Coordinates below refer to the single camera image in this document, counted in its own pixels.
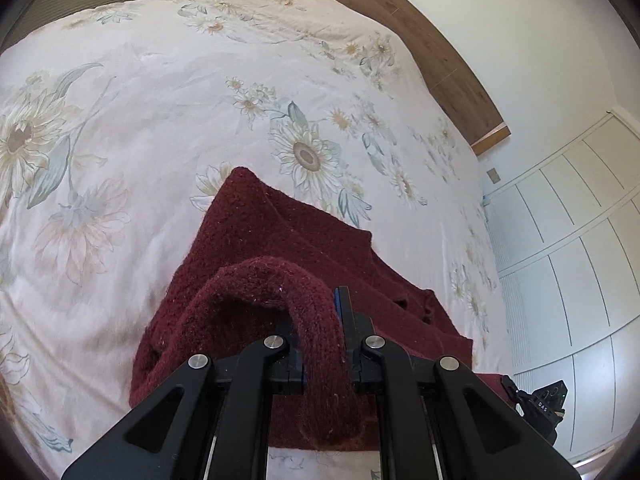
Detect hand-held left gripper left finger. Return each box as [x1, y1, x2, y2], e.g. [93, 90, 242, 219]
[62, 335, 307, 480]

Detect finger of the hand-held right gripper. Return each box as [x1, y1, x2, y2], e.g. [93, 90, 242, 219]
[501, 376, 523, 406]

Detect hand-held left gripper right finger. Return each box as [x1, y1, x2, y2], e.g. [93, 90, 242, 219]
[334, 286, 583, 480]

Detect maroon knitted sweater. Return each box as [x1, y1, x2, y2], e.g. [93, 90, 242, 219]
[129, 166, 516, 453]

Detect white wardrobe doors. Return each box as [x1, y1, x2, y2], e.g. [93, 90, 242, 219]
[482, 110, 640, 466]

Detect floral white blanket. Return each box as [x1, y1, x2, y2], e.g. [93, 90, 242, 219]
[0, 0, 511, 480]

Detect wooden headboard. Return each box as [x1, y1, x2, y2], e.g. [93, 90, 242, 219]
[282, 0, 512, 157]

